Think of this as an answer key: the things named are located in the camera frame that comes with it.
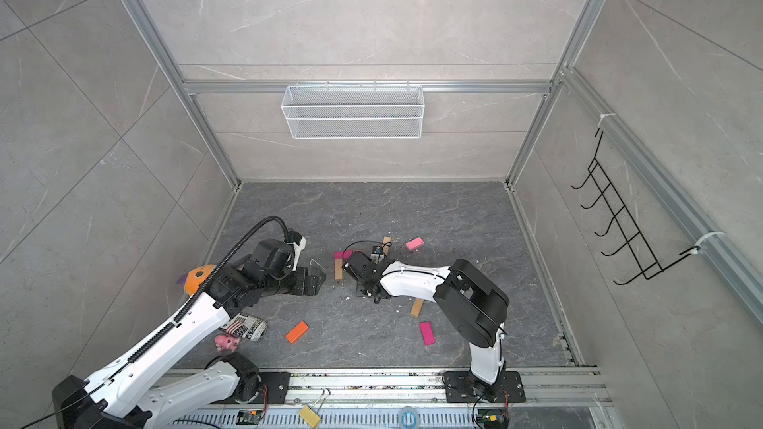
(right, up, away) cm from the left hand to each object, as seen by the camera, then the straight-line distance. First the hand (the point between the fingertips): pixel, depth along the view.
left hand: (314, 271), depth 77 cm
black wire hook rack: (+75, +9, -12) cm, 76 cm away
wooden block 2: (+3, -3, +16) cm, 17 cm away
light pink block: (+29, +4, +24) cm, 38 cm away
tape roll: (+24, -34, -8) cm, 43 cm away
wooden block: (+19, +5, +24) cm, 31 cm away
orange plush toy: (-36, -4, +7) cm, 37 cm away
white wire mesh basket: (+7, +50, +24) cm, 56 cm away
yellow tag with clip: (+1, -33, -7) cm, 34 cm away
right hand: (+14, -8, +14) cm, 22 cm away
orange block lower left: (-6, -18, +5) cm, 20 cm away
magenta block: (+31, -19, +5) cm, 36 cm away
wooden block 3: (+28, -13, +9) cm, 32 cm away
